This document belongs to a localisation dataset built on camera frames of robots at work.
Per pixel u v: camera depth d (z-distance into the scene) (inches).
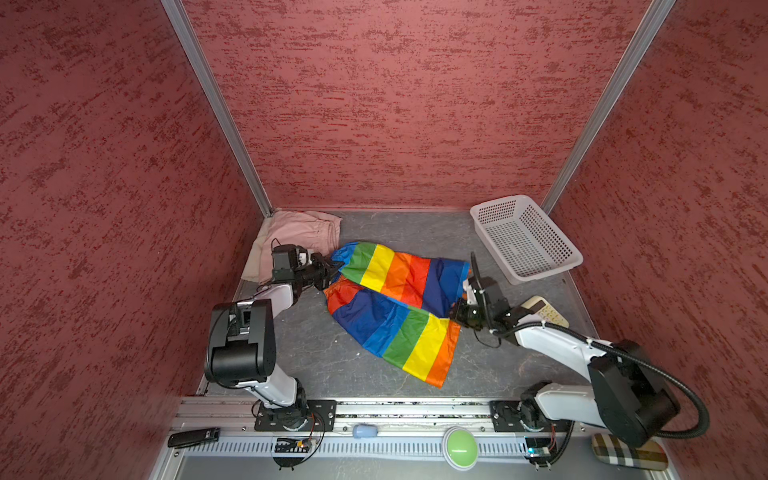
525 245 43.3
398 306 35.7
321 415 29.2
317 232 41.1
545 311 36.2
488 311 26.8
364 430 28.5
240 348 18.1
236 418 29.7
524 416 25.9
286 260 28.9
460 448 27.3
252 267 40.2
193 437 26.3
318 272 32.5
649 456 26.3
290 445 28.4
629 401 16.7
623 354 17.4
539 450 27.7
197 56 30.7
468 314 30.4
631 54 30.5
